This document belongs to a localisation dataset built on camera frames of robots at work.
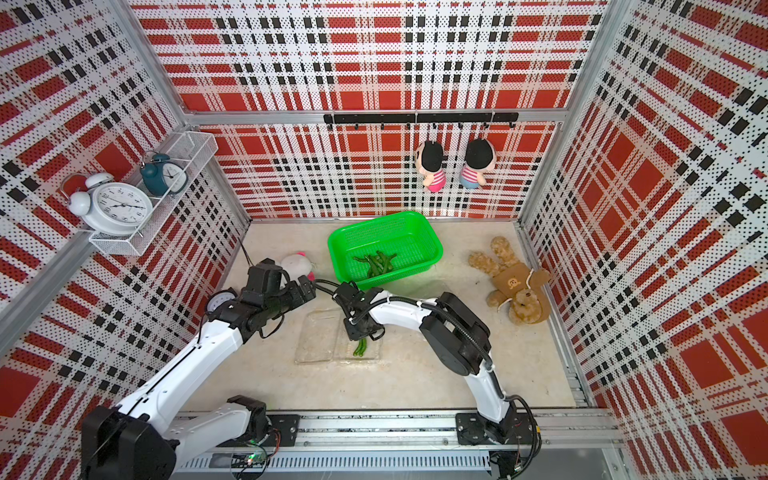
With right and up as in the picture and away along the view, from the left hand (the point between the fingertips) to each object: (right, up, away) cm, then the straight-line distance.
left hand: (308, 291), depth 83 cm
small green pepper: (+14, -17, +3) cm, 23 cm away
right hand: (+15, -13, +7) cm, 21 cm away
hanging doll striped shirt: (+51, +40, +8) cm, 66 cm away
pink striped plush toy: (-9, +6, +17) cm, 20 cm away
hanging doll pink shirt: (+35, +40, +11) cm, 54 cm away
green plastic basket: (+29, +17, +32) cm, 46 cm away
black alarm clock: (-33, -4, +12) cm, 36 cm away
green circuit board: (-8, -38, -14) cm, 41 cm away
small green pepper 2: (+16, +5, +21) cm, 27 cm away
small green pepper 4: (+22, +6, +20) cm, 30 cm away
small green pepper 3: (+20, +8, +22) cm, 31 cm away
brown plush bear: (+63, +1, +10) cm, 63 cm away
